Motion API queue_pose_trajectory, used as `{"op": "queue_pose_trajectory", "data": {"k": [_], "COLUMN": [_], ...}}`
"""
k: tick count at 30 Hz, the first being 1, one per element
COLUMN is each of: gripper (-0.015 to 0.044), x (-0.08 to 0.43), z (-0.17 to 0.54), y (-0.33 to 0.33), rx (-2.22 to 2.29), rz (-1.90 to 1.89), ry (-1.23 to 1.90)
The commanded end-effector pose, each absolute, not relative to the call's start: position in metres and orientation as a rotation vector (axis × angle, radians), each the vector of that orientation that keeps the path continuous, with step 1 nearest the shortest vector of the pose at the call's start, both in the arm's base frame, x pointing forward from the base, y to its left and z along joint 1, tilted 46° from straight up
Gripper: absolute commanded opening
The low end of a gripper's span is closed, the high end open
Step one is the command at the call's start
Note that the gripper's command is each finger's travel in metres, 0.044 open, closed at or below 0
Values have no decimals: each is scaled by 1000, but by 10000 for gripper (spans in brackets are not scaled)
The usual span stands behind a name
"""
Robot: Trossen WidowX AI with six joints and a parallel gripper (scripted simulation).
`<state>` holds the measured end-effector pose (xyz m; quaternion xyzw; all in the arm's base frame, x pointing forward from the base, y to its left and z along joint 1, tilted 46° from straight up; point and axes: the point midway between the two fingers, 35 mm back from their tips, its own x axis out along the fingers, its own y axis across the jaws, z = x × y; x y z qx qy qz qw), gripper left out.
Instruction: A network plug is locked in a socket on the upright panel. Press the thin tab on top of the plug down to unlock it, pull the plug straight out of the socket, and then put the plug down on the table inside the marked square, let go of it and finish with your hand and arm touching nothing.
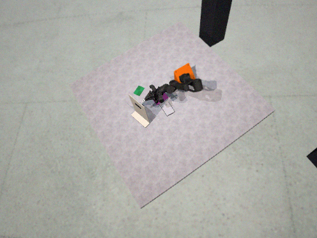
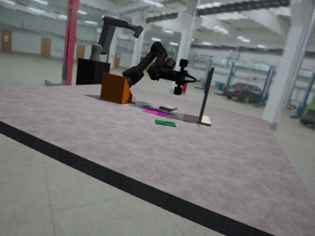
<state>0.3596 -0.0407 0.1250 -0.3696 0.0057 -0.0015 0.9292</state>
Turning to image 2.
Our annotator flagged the magenta square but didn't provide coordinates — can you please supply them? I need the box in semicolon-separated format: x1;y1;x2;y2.
143;108;171;117

